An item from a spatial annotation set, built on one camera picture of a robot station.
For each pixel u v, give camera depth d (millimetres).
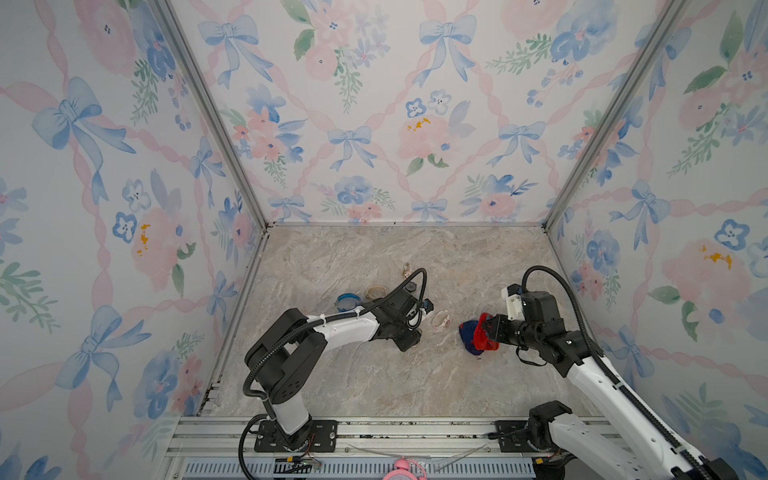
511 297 727
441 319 930
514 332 668
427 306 796
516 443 732
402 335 767
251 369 409
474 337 772
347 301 978
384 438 751
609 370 494
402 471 689
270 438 731
